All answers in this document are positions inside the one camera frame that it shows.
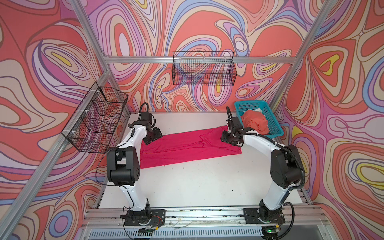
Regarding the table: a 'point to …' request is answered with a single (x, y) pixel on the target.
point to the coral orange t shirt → (256, 120)
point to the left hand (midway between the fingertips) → (159, 135)
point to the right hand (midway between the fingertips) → (225, 140)
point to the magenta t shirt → (176, 148)
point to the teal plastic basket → (274, 128)
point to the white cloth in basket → (258, 109)
